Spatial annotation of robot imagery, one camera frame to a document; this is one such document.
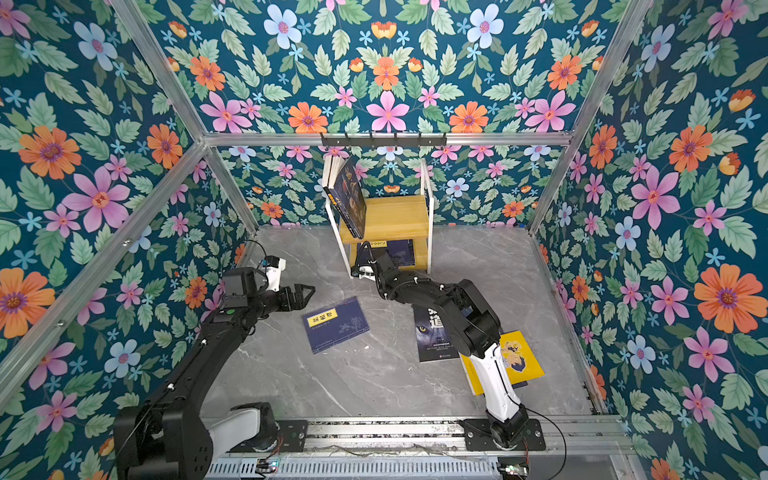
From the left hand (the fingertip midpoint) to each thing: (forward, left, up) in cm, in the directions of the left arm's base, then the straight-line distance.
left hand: (303, 281), depth 82 cm
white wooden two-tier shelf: (+17, -28, +2) cm, 33 cm away
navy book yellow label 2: (-4, -5, -18) cm, 20 cm away
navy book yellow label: (+19, -28, -12) cm, 36 cm away
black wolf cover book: (-10, -36, -17) cm, 41 cm away
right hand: (+16, -24, -10) cm, 30 cm away
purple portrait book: (+14, -10, +14) cm, 22 cm away
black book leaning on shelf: (+19, -13, +15) cm, 27 cm away
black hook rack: (+40, -24, +18) cm, 50 cm away
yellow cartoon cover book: (-21, -60, -17) cm, 66 cm away
